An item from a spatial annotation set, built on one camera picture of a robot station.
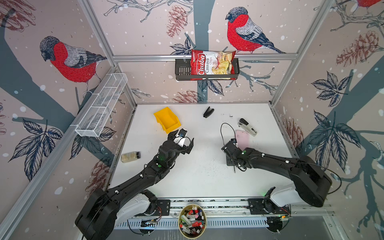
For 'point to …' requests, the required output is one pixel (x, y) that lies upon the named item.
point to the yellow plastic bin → (168, 120)
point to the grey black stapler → (245, 125)
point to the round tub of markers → (192, 221)
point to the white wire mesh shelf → (93, 121)
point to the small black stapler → (208, 112)
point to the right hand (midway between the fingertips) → (230, 161)
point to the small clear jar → (130, 156)
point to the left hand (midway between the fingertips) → (184, 134)
